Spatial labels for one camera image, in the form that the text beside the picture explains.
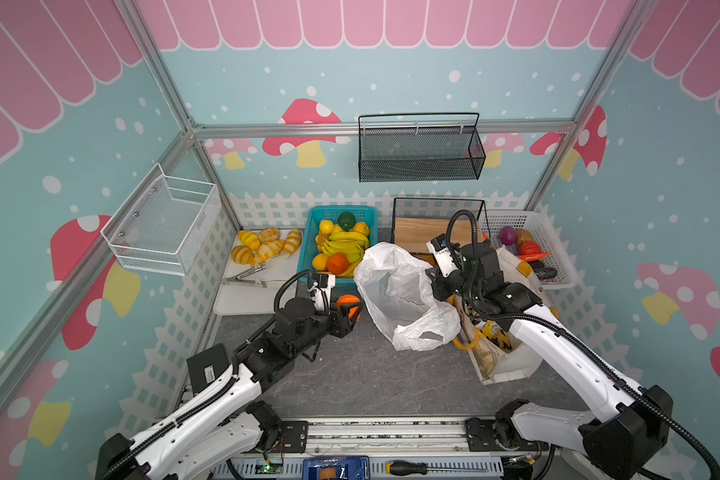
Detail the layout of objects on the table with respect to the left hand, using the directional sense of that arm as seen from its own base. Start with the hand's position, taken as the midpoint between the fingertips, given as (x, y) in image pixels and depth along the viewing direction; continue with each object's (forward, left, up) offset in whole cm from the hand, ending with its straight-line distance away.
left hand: (353, 308), depth 74 cm
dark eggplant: (+21, -60, -11) cm, 64 cm away
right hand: (+10, -19, +4) cm, 22 cm away
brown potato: (+42, -61, -17) cm, 76 cm away
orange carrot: (+30, -60, -15) cm, 69 cm away
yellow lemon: (+42, +13, -14) cm, 47 cm away
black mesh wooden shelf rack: (+36, -19, -4) cm, 41 cm away
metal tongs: (+21, +42, -19) cm, 51 cm away
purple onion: (+42, -55, -17) cm, 71 cm away
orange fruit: (0, +1, +4) cm, 4 cm away
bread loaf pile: (+37, +35, -18) cm, 55 cm away
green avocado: (+45, +6, -13) cm, 47 cm away
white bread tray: (+28, +46, -22) cm, 58 cm away
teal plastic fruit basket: (+48, -1, -14) cm, 50 cm away
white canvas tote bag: (-10, -35, -3) cm, 36 cm away
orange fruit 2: (+24, +7, -13) cm, 28 cm away
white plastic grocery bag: (+15, -12, -13) cm, 23 cm away
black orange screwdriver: (-31, -15, -19) cm, 39 cm away
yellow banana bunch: (+36, +4, -16) cm, 39 cm away
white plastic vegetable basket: (+55, -55, -22) cm, 81 cm away
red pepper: (+34, -60, -14) cm, 71 cm away
